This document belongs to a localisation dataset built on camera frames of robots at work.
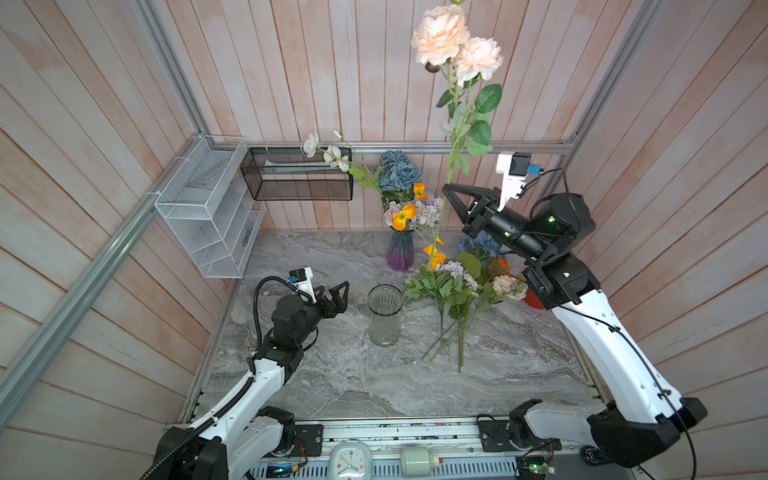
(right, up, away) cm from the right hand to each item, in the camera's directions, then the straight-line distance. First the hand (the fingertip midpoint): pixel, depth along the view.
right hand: (440, 189), depth 54 cm
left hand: (-22, -21, +27) cm, 41 cm away
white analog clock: (-18, -60, +15) cm, 65 cm away
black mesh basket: (-43, +18, +53) cm, 70 cm away
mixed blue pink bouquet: (+15, -22, +37) cm, 46 cm away
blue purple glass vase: (-3, -10, +47) cm, 48 cm away
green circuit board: (+27, -64, +18) cm, 71 cm away
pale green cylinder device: (-2, -57, +11) cm, 59 cm away
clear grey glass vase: (-9, -25, +28) cm, 39 cm away
